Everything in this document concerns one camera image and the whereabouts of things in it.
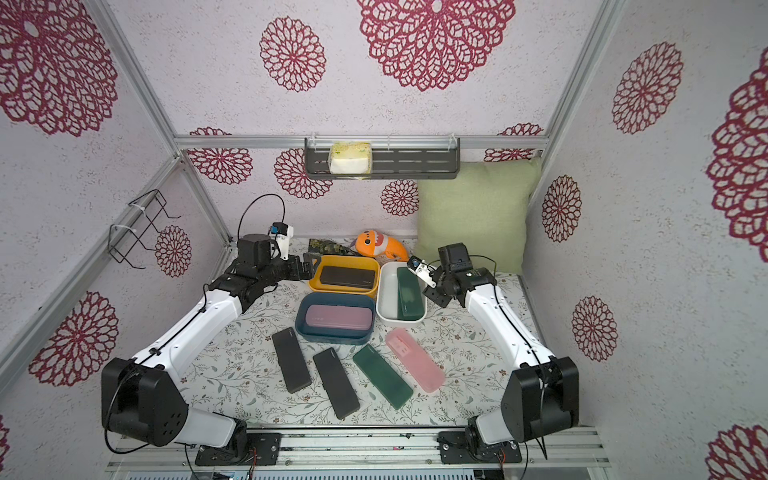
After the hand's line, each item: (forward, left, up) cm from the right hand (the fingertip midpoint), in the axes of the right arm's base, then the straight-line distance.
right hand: (438, 278), depth 85 cm
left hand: (+2, +37, +5) cm, 38 cm away
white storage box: (+4, +15, -17) cm, 23 cm away
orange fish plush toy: (+23, +20, -11) cm, 33 cm away
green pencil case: (+3, +7, -15) cm, 17 cm away
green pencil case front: (-24, +14, -17) cm, 32 cm away
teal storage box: (-10, +38, -18) cm, 43 cm away
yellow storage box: (+19, +31, -16) cm, 40 cm away
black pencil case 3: (-25, +29, -17) cm, 42 cm away
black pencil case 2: (-18, +43, -17) cm, 49 cm away
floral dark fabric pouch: (+24, +38, -14) cm, 47 cm away
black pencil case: (+14, +30, -18) cm, 37 cm away
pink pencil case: (-5, +28, -15) cm, 32 cm away
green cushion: (+26, -17, +4) cm, 31 cm away
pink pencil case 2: (-19, +3, -20) cm, 28 cm away
